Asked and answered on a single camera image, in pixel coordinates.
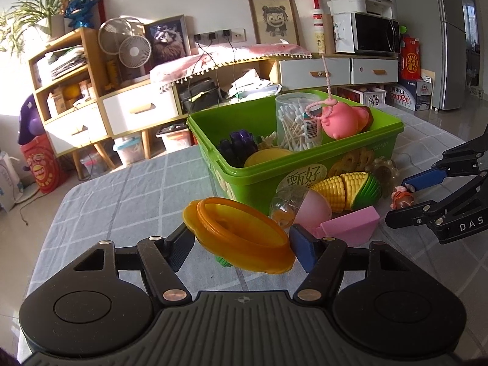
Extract pink fringed cloth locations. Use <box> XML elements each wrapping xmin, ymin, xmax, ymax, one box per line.
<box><xmin>150</xmin><ymin>43</ymin><xmax>312</xmax><ymax>91</ymax></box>

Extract black device on shelf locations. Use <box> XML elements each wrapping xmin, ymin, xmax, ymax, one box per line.
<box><xmin>177</xmin><ymin>77</ymin><xmax>226</xmax><ymax>114</ymax></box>

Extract purple plush toy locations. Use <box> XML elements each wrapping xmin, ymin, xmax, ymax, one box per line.
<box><xmin>18</xmin><ymin>94</ymin><xmax>45</xmax><ymax>145</ymax></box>

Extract yellow toy cup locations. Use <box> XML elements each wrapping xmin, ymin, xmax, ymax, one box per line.
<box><xmin>244</xmin><ymin>148</ymin><xmax>292</xmax><ymax>168</ymax></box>

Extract red gift box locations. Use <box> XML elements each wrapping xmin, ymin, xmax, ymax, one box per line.
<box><xmin>400</xmin><ymin>35</ymin><xmax>421</xmax><ymax>80</ymax></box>

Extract green plastic cookie bin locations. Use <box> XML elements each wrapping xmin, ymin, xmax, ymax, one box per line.
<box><xmin>187</xmin><ymin>96</ymin><xmax>404</xmax><ymax>214</ymax></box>

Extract clear cotton swab jar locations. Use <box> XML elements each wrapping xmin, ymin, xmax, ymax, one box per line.
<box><xmin>275</xmin><ymin>93</ymin><xmax>332</xmax><ymax>152</ymax></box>

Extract white printer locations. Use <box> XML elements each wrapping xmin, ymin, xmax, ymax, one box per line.
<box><xmin>328</xmin><ymin>0</ymin><xmax>394</xmax><ymax>19</ymax></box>

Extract pink toy block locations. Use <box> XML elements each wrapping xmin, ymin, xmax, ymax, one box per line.
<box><xmin>312</xmin><ymin>206</ymin><xmax>380</xmax><ymax>247</ymax></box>

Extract small red figurine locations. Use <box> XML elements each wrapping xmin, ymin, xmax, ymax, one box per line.
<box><xmin>390</xmin><ymin>186</ymin><xmax>414</xmax><ymax>210</ymax></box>

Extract red cartoon bag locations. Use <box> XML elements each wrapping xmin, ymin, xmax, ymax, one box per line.
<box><xmin>21</xmin><ymin>134</ymin><xmax>68</xmax><ymax>194</ymax></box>

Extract purple toy grapes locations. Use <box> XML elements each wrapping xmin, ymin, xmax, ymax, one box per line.
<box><xmin>217</xmin><ymin>129</ymin><xmax>258</xmax><ymax>168</ymax></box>

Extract white red carton box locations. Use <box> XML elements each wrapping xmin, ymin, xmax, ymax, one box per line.
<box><xmin>337</xmin><ymin>87</ymin><xmax>386</xmax><ymax>107</ymax></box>

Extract framed cartoon girl drawing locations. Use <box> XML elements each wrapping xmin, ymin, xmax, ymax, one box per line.
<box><xmin>248</xmin><ymin>0</ymin><xmax>300</xmax><ymax>44</ymax></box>

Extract wooden white tv cabinet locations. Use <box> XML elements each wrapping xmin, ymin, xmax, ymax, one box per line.
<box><xmin>28</xmin><ymin>28</ymin><xmax>398</xmax><ymax>160</ymax></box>

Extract framed raccoon picture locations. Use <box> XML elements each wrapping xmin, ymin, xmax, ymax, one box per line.
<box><xmin>144</xmin><ymin>15</ymin><xmax>191</xmax><ymax>67</ymax></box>

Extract pink clear capsule ball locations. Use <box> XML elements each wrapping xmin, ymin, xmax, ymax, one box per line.
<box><xmin>269</xmin><ymin>186</ymin><xmax>332</xmax><ymax>233</ymax></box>

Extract white desk fan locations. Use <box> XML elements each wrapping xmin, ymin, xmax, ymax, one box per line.
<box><xmin>98</xmin><ymin>16</ymin><xmax>152</xmax><ymax>82</ymax></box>

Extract yellow green toy corn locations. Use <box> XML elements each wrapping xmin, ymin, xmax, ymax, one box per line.
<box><xmin>310</xmin><ymin>172</ymin><xmax>382</xmax><ymax>214</ymax></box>

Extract pink rubber pig toy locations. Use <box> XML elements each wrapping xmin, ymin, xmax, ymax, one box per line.
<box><xmin>303</xmin><ymin>54</ymin><xmax>375</xmax><ymax>141</ymax></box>

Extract silver refrigerator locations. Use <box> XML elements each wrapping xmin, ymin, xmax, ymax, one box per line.
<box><xmin>392</xmin><ymin>0</ymin><xmax>482</xmax><ymax>112</ymax></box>

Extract black white microwave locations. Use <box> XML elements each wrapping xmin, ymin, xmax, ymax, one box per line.
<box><xmin>332</xmin><ymin>13</ymin><xmax>400</xmax><ymax>55</ymax></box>

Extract grey checked tablecloth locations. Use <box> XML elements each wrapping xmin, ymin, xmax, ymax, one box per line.
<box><xmin>16</xmin><ymin>104</ymin><xmax>488</xmax><ymax>363</ymax></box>

